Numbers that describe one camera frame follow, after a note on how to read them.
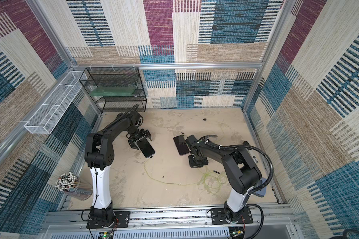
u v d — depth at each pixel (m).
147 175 0.87
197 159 0.78
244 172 0.48
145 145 1.00
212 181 0.85
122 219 0.74
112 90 1.06
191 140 0.77
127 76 1.02
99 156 0.58
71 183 0.67
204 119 1.15
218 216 0.73
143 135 0.89
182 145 1.08
